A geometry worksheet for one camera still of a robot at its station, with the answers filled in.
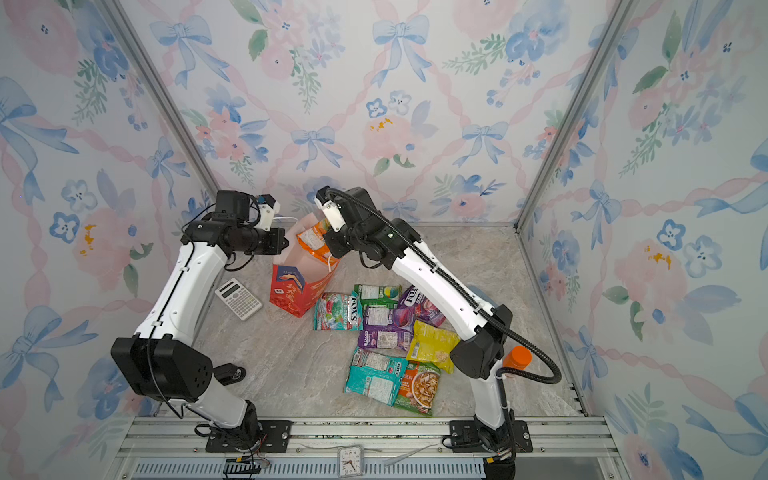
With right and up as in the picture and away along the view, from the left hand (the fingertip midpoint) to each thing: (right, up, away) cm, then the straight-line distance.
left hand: (288, 238), depth 80 cm
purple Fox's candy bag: (+38, -21, +13) cm, 46 cm away
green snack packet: (+24, -17, +17) cm, 34 cm away
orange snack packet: (+8, -1, -3) cm, 9 cm away
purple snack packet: (+27, -26, +10) cm, 38 cm away
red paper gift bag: (+4, -9, -4) cm, 11 cm away
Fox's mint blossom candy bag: (+12, -22, +12) cm, 28 cm away
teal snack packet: (+23, -37, +1) cm, 44 cm away
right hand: (+13, +2, -7) cm, 15 cm away
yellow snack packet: (+39, -30, +6) cm, 50 cm away
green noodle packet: (+35, -40, 0) cm, 53 cm away
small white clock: (+18, -52, -11) cm, 56 cm away
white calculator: (-22, -19, +17) cm, 34 cm away
